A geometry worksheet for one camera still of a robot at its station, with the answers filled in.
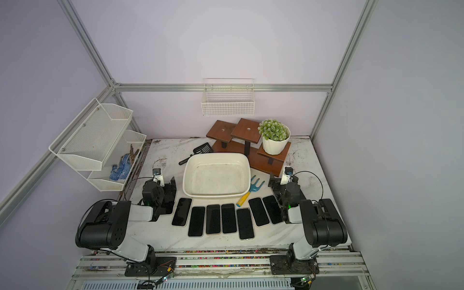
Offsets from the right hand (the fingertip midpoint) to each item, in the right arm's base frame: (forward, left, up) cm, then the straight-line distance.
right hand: (281, 174), depth 93 cm
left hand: (0, +62, -2) cm, 62 cm away
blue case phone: (-16, +13, -10) cm, 23 cm away
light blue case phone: (-23, +20, -8) cm, 31 cm away
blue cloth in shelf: (0, +81, +7) cm, 81 cm away
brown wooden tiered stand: (+14, +19, +14) cm, 27 cm away
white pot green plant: (+8, +5, +21) cm, 23 cm away
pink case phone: (-20, +28, -7) cm, 35 cm away
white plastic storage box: (+5, +35, -7) cm, 36 cm away
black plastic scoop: (+26, +44, -6) cm, 51 cm away
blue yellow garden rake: (-4, +15, -7) cm, 17 cm away
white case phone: (-13, +4, -13) cm, 19 cm away
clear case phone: (-20, +35, -8) cm, 41 cm away
